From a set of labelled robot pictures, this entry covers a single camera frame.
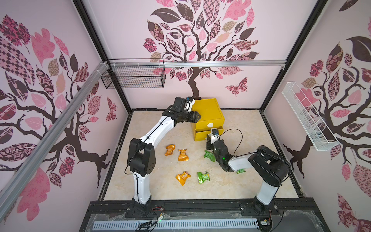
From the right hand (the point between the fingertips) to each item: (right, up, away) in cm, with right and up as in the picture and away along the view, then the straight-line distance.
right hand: (209, 135), depth 92 cm
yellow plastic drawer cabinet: (+1, +12, -6) cm, 13 cm away
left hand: (-10, +11, -4) cm, 15 cm away
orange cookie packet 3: (-18, -25, -9) cm, 31 cm away
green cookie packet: (-1, -13, 0) cm, 13 cm away
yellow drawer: (-6, 0, -2) cm, 7 cm away
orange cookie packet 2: (-18, -14, 0) cm, 23 cm away
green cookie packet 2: (+19, -21, -7) cm, 29 cm away
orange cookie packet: (-26, -10, +4) cm, 28 cm away
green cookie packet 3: (-5, -24, -9) cm, 26 cm away
